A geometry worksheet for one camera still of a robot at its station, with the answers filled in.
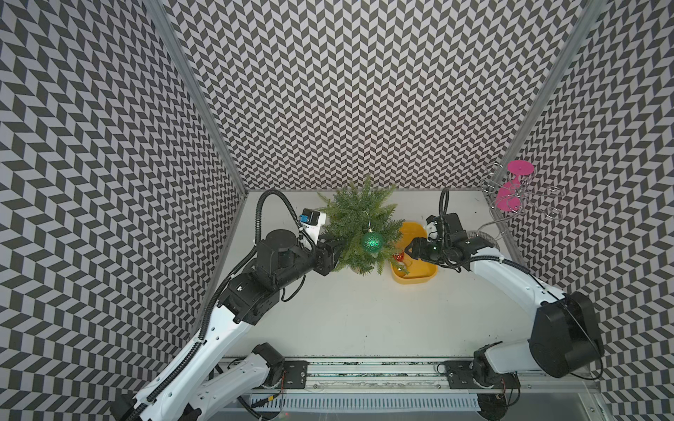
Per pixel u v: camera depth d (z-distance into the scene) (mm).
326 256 557
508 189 1051
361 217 675
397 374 747
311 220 534
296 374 727
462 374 733
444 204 675
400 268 912
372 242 640
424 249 752
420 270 920
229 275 476
